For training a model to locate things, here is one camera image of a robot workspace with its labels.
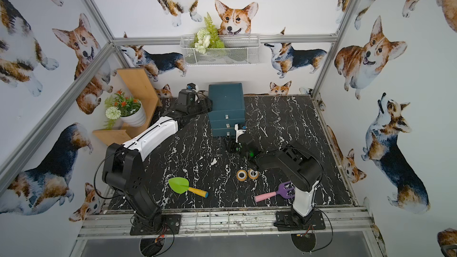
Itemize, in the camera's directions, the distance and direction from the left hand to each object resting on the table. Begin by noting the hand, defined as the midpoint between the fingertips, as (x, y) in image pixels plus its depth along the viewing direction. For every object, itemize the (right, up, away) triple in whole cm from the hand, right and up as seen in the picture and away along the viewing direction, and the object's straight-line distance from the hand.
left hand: (205, 98), depth 90 cm
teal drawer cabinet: (+12, -5, -5) cm, 14 cm away
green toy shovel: (-10, -41, -7) cm, 43 cm away
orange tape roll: (+19, -38, -2) cm, 42 cm away
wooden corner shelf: (-40, +9, +13) cm, 43 cm away
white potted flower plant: (-40, -6, +3) cm, 41 cm away
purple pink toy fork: (+37, -44, -8) cm, 58 cm away
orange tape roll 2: (+24, -38, -2) cm, 45 cm away
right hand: (+13, -18, +2) cm, 22 cm away
